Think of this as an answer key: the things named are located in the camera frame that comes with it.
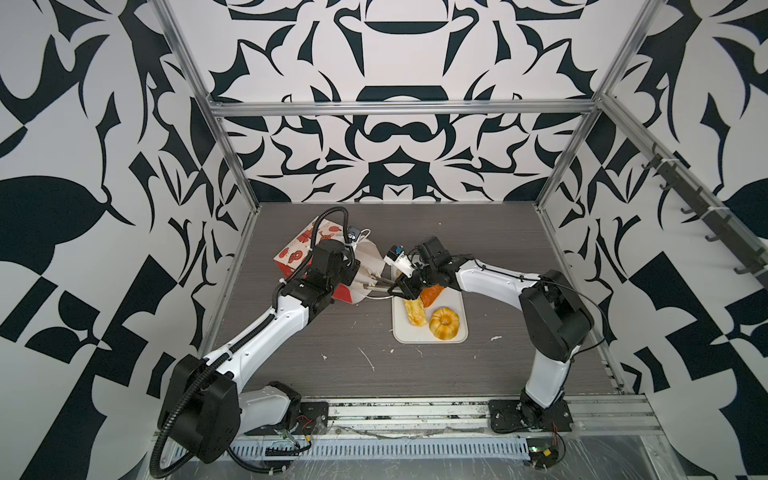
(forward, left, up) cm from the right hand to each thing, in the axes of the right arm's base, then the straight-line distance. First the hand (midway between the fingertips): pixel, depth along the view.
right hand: (393, 284), depth 89 cm
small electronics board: (-40, -34, -10) cm, 53 cm away
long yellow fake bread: (-6, -6, -6) cm, 11 cm away
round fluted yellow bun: (-9, -14, -7) cm, 18 cm away
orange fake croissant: (-1, -11, -4) cm, 12 cm away
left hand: (+5, +13, +13) cm, 19 cm away
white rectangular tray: (-11, -3, -9) cm, 14 cm away
